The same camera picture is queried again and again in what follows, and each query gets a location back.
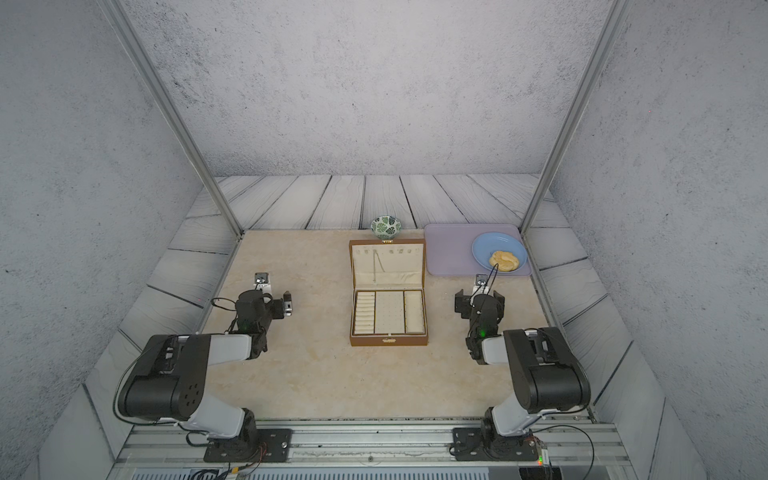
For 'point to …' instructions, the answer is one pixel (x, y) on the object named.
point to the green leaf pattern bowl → (386, 227)
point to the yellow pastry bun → (506, 261)
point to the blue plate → (488, 243)
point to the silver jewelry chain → (375, 253)
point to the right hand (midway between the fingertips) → (482, 289)
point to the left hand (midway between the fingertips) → (276, 291)
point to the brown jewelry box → (389, 306)
